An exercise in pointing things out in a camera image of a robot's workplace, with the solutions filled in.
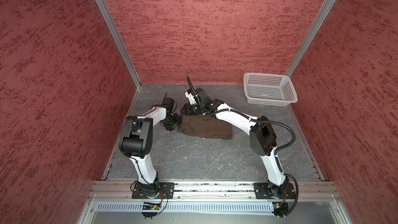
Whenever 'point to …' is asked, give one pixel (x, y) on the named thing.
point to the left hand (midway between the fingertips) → (179, 127)
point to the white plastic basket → (269, 89)
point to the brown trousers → (205, 126)
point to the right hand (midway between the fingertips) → (181, 113)
